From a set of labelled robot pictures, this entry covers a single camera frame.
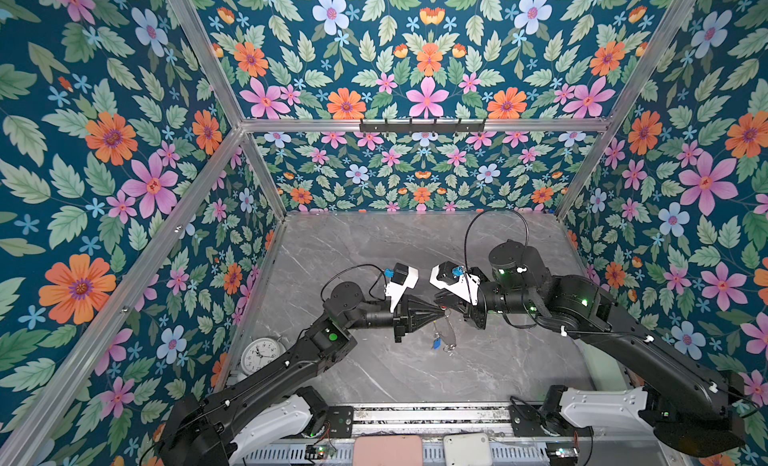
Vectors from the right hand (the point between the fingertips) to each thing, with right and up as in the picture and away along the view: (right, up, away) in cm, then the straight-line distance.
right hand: (438, 291), depth 59 cm
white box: (+8, -39, +10) cm, 41 cm away
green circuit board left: (-29, -41, +12) cm, 51 cm away
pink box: (-11, -40, +11) cm, 43 cm away
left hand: (+1, -4, -4) cm, 5 cm away
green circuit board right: (+31, -41, +11) cm, 53 cm away
